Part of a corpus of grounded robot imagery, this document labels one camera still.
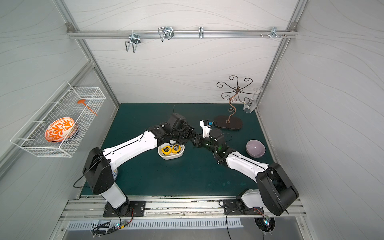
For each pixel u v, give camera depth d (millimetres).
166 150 927
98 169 431
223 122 1068
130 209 719
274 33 765
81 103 783
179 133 678
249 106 958
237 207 732
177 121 625
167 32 765
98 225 705
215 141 635
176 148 931
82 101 786
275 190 419
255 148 924
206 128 749
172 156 866
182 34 781
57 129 628
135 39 783
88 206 1043
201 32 723
